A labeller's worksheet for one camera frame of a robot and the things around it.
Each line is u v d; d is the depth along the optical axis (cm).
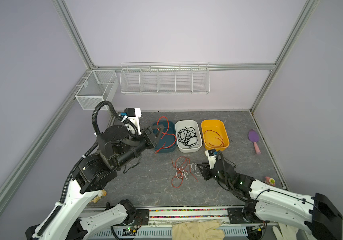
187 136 105
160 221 74
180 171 85
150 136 44
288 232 69
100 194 79
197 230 71
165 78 99
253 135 108
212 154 69
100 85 102
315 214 42
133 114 46
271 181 81
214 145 100
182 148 93
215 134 106
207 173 69
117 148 36
